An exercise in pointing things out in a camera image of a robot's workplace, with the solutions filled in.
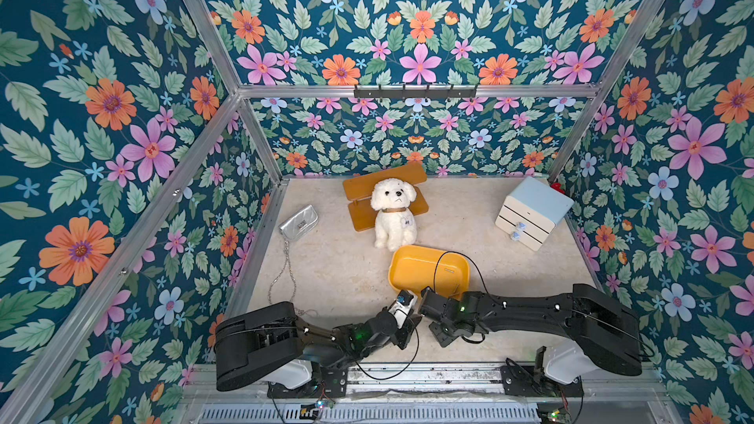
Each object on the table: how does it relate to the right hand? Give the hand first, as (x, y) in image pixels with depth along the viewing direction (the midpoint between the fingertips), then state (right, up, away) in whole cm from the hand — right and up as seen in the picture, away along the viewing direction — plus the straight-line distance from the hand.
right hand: (440, 330), depth 82 cm
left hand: (-6, +5, -1) cm, 7 cm away
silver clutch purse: (-46, +30, +16) cm, 57 cm away
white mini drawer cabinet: (+30, +34, +9) cm, 46 cm away
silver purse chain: (-51, +13, +11) cm, 54 cm away
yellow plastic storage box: (-8, +15, +11) cm, 20 cm away
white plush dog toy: (-13, +30, +8) cm, 33 cm away
